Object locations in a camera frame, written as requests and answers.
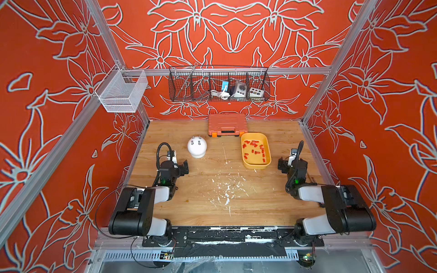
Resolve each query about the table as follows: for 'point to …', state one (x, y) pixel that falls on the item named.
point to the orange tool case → (227, 124)
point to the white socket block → (255, 92)
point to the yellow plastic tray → (256, 150)
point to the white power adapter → (240, 91)
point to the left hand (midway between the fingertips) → (177, 160)
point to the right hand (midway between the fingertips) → (288, 156)
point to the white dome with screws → (197, 147)
